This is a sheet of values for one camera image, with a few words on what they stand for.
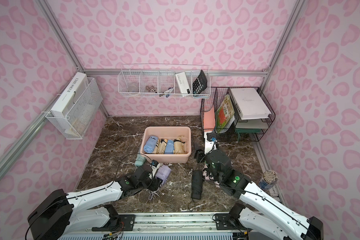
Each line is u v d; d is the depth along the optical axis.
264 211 0.45
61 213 0.41
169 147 0.97
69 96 0.70
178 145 0.97
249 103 0.96
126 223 0.72
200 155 0.61
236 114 0.93
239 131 0.97
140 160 0.93
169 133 0.99
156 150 0.92
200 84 0.91
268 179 0.68
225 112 1.03
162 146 0.95
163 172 0.87
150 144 0.89
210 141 0.57
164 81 0.98
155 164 0.77
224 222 0.72
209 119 1.17
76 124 0.78
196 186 0.83
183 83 0.91
